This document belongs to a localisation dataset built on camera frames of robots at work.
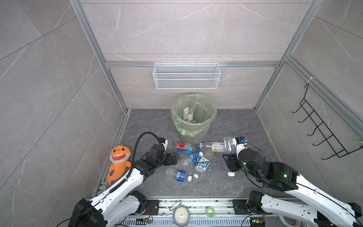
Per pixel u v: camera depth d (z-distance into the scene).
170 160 0.71
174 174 0.80
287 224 0.68
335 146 0.61
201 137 0.93
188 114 0.93
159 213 0.73
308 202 0.42
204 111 0.96
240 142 0.56
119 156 0.84
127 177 0.50
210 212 0.73
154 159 0.61
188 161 0.86
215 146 0.90
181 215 0.68
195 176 0.81
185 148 0.90
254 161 0.44
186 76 1.01
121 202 0.57
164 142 0.73
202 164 0.83
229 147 0.64
